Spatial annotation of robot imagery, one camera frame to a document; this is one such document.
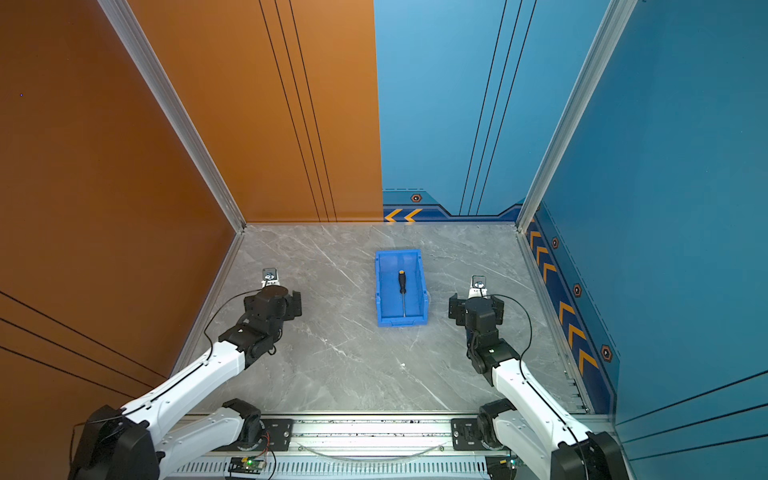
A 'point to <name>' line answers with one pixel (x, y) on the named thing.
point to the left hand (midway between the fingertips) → (278, 292)
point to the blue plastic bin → (389, 299)
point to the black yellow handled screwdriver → (402, 280)
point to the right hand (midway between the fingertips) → (471, 295)
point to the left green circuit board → (247, 465)
